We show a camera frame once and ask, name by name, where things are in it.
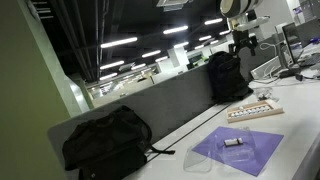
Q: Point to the black backpack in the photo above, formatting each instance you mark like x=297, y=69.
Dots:
x=228, y=78

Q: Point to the ceiling air conditioner unit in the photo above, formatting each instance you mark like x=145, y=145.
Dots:
x=173, y=3

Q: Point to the black laptop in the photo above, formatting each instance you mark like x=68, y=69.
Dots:
x=291, y=43

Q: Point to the clear plastic lid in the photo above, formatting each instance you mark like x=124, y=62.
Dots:
x=198, y=161

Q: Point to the grey desk divider panel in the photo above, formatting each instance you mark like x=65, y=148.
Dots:
x=173, y=100

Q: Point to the white flat device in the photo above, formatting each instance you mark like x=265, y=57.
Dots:
x=266, y=68

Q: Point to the wooden bottle tray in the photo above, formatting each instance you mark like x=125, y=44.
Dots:
x=276, y=111

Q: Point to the purple mat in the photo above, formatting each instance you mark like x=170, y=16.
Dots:
x=266, y=146

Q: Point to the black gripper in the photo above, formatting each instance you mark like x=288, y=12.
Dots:
x=244, y=39

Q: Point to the clear plastic bag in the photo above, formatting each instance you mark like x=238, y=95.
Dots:
x=238, y=155

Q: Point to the black power adapter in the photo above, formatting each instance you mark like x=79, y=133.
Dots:
x=290, y=73

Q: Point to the ceiling light tube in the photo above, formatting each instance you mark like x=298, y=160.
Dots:
x=175, y=29
x=161, y=59
x=213, y=21
x=108, y=76
x=205, y=38
x=119, y=42
x=181, y=44
x=138, y=66
x=112, y=64
x=151, y=53

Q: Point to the black duffel bag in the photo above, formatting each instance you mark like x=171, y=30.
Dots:
x=106, y=143

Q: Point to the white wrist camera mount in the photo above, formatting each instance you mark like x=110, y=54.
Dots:
x=253, y=23

